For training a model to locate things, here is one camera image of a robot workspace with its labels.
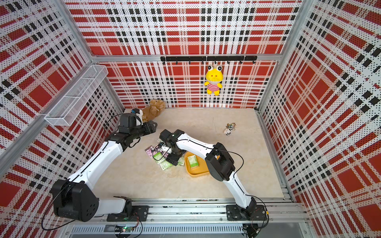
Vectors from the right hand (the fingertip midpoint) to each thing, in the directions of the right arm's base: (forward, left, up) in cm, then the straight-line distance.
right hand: (180, 156), depth 88 cm
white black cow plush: (+21, -32, -4) cm, 39 cm away
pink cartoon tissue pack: (+5, +20, -3) cm, 21 cm away
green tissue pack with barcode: (-4, +9, -3) cm, 10 cm away
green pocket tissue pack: (+1, +14, -2) cm, 14 cm away
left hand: (+12, +14, +16) cm, 24 cm away
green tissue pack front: (-3, -1, -1) cm, 3 cm away
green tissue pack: (-2, -8, -3) cm, 9 cm away
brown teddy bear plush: (+33, +25, +3) cm, 42 cm away
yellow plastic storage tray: (-7, -13, -6) cm, 16 cm away
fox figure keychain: (+27, -36, -5) cm, 45 cm away
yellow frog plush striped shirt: (+40, -21, +29) cm, 54 cm away
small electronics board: (-35, +26, -5) cm, 44 cm away
